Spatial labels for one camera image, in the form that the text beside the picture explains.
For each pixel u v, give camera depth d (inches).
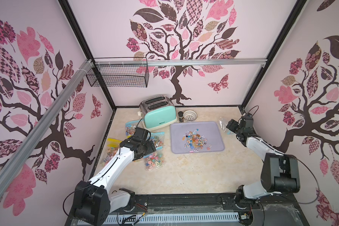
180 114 40.7
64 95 25.9
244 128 27.6
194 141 38.4
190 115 43.9
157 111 37.2
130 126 41.6
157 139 38.5
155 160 34.3
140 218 27.2
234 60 36.3
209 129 42.3
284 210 28.2
